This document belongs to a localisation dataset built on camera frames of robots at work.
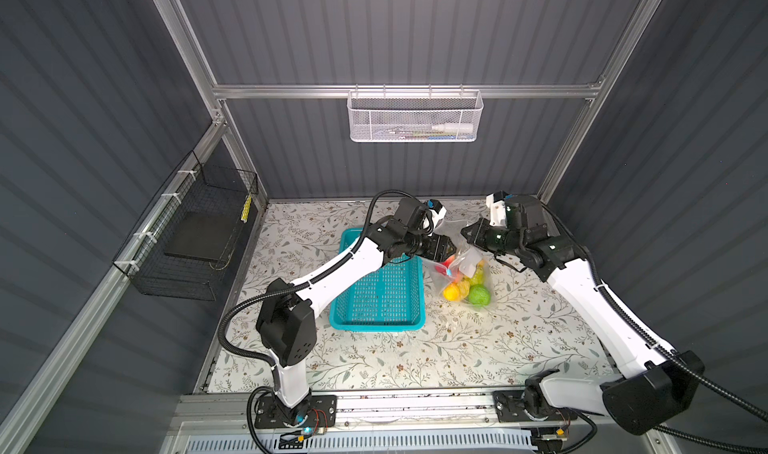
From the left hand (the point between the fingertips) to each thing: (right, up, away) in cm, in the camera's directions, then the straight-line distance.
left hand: (448, 246), depth 79 cm
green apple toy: (+11, -15, +8) cm, 20 cm away
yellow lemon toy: (+2, -14, +5) cm, 15 cm away
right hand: (+3, +4, -4) cm, 6 cm away
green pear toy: (+12, -11, +13) cm, 21 cm away
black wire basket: (-68, +16, -1) cm, 70 cm away
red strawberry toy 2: (+1, -7, -4) cm, 8 cm away
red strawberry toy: (-2, -3, -6) cm, 7 cm away
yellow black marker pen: (-56, +10, +4) cm, 57 cm away
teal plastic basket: (-16, -18, +14) cm, 28 cm away
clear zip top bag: (+7, -10, +10) cm, 16 cm away
